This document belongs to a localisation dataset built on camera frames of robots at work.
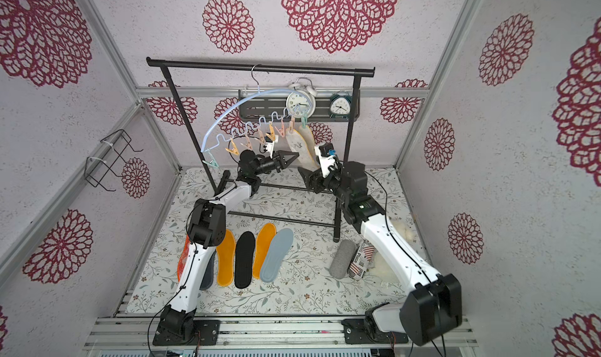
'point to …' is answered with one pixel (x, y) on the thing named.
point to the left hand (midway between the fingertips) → (299, 153)
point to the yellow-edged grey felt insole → (264, 240)
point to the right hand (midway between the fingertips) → (308, 160)
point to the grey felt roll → (341, 258)
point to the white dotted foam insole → (243, 262)
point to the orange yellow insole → (224, 254)
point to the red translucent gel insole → (183, 257)
